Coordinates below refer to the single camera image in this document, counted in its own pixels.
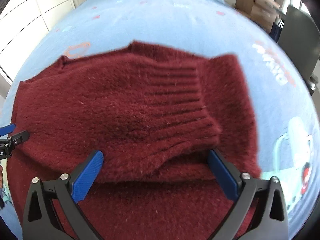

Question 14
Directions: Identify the dark red knit sweater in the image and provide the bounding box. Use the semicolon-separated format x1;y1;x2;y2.
7;42;260;239

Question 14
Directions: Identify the person's left hand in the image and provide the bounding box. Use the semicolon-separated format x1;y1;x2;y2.
0;165;3;189

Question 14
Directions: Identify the white wardrobe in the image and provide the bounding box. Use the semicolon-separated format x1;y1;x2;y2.
1;0;74;83

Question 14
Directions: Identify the dark grey chair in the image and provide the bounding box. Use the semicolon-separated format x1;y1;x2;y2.
278;5;319;94

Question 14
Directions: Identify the wooden drawer cabinet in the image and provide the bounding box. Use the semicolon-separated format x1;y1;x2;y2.
235;0;280;34

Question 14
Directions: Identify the blue dinosaur bed sheet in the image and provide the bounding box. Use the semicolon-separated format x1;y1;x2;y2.
1;0;319;238

